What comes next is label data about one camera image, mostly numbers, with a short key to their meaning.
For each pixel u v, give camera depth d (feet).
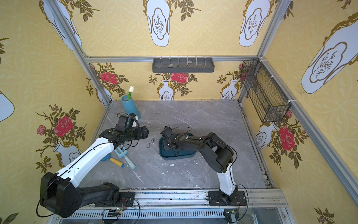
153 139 3.18
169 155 2.74
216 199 2.41
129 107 3.14
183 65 3.03
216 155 1.64
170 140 2.39
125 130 2.05
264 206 2.40
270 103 2.43
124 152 2.98
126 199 2.40
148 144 3.09
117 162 2.82
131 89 2.88
